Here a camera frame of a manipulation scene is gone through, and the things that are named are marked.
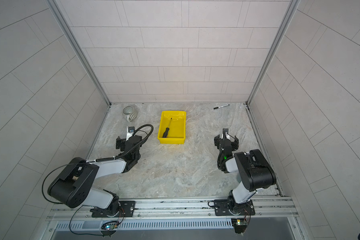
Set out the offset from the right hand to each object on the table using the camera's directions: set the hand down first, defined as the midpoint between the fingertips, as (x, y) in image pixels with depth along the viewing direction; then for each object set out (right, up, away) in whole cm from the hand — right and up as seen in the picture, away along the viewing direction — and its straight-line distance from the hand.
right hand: (226, 134), depth 93 cm
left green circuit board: (-59, -36, -29) cm, 75 cm away
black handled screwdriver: (-39, 0, +3) cm, 39 cm away
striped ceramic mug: (-68, +14, +15) cm, 71 cm away
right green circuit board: (-1, -38, -25) cm, 46 cm away
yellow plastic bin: (-32, +3, +8) cm, 33 cm away
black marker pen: (+1, +19, +22) cm, 29 cm away
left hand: (-59, +1, -4) cm, 59 cm away
